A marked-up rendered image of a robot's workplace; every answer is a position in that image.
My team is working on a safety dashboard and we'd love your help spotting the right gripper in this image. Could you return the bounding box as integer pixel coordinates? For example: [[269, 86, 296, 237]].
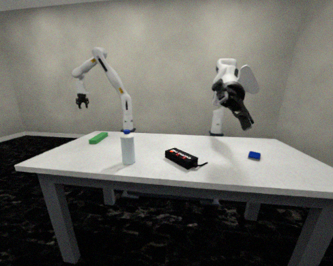
[[76, 93, 89, 109]]

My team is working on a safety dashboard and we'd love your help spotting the white bottle with blue cap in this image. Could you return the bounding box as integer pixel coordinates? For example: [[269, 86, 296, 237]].
[[120, 130, 135, 165]]

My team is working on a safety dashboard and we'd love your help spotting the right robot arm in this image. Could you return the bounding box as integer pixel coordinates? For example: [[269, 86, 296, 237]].
[[72, 47, 133, 130]]

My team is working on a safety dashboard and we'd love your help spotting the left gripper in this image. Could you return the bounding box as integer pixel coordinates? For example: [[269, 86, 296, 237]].
[[212, 78, 255, 131]]

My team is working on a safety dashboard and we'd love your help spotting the green rectangular block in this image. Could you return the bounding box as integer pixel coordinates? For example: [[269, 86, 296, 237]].
[[89, 132, 108, 144]]

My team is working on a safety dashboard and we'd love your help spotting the small blue rectangular block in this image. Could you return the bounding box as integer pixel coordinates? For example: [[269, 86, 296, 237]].
[[248, 151, 261, 161]]

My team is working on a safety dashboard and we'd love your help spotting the black power strip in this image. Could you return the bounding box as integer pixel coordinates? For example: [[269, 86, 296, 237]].
[[165, 147, 208, 170]]

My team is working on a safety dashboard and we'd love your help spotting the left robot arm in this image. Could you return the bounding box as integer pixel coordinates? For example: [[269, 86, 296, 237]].
[[211, 59, 260, 134]]

